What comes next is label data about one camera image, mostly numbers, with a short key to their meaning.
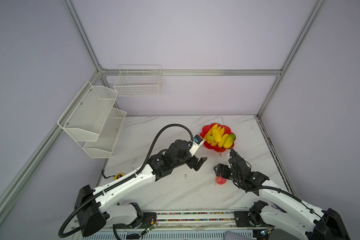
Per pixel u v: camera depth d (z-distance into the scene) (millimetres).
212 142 976
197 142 603
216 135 986
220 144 988
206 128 1079
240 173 616
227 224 734
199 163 636
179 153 528
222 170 732
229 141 979
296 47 819
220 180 819
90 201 385
